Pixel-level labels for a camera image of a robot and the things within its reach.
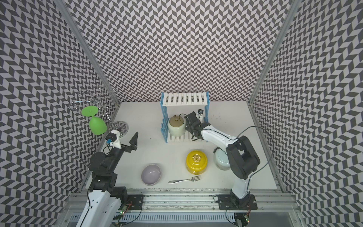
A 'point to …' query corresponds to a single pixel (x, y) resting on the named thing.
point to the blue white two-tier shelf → (182, 99)
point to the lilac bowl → (151, 174)
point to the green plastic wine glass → (96, 125)
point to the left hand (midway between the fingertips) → (128, 131)
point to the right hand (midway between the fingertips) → (196, 127)
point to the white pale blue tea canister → (221, 160)
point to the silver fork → (193, 179)
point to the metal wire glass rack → (99, 99)
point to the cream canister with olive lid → (176, 126)
